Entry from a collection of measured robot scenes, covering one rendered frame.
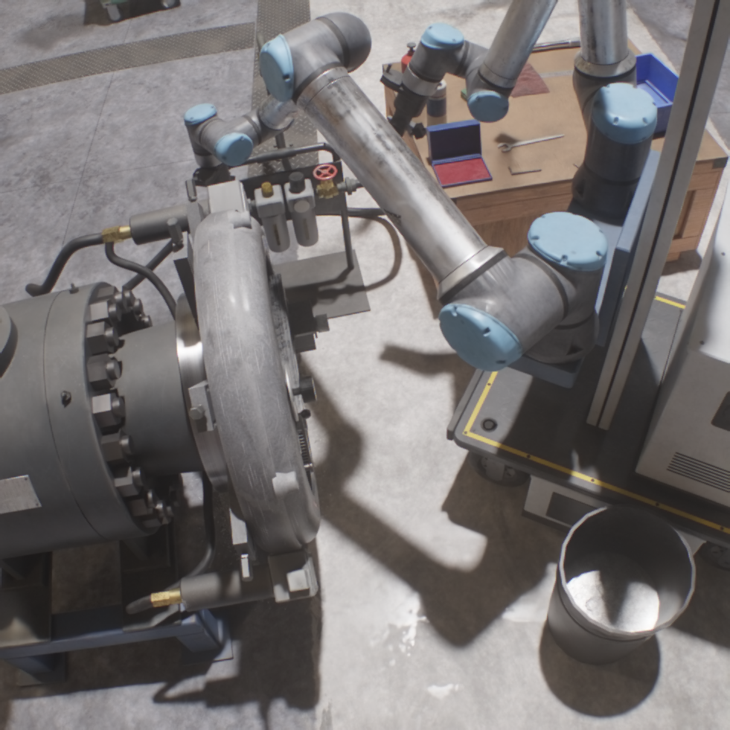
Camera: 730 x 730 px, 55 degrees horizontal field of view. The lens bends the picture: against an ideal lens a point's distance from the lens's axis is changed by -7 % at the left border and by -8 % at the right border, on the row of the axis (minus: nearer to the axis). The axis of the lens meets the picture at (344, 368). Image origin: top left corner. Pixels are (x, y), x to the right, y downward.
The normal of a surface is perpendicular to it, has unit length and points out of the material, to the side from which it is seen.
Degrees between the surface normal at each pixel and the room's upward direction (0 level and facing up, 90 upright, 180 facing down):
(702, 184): 90
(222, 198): 23
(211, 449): 67
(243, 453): 55
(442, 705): 0
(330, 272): 0
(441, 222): 33
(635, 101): 5
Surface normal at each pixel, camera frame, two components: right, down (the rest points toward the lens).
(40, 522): 0.15, 0.65
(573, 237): -0.03, -0.63
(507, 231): 0.17, 0.79
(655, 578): -0.94, 0.30
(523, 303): 0.29, -0.15
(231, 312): -0.03, -0.33
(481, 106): -0.09, 0.85
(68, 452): 0.07, 0.22
